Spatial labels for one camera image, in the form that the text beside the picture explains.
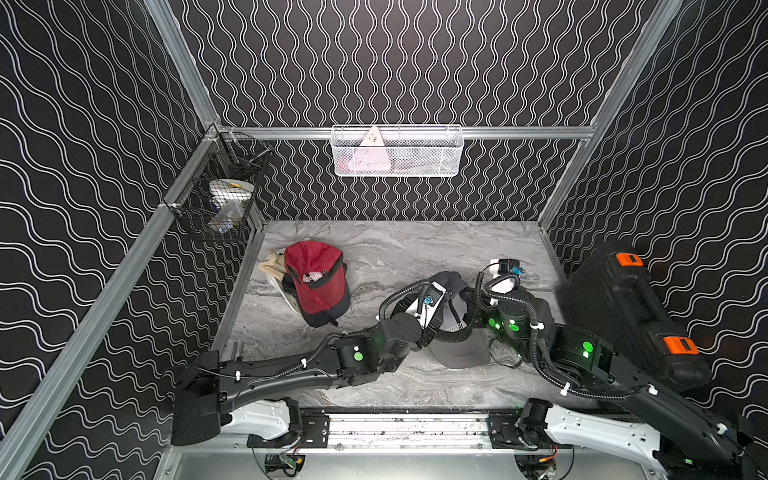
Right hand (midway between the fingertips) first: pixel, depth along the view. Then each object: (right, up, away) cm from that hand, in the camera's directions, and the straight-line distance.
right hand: (463, 288), depth 65 cm
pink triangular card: (-21, +38, +24) cm, 50 cm away
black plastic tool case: (+40, -2, +10) cm, 41 cm away
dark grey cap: (0, -15, +10) cm, 18 cm away
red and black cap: (-37, -1, +27) cm, 46 cm away
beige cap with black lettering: (-51, +4, +25) cm, 56 cm away
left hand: (-6, -2, +2) cm, 6 cm away
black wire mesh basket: (-68, +39, +30) cm, 84 cm away
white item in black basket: (-59, +23, +16) cm, 65 cm away
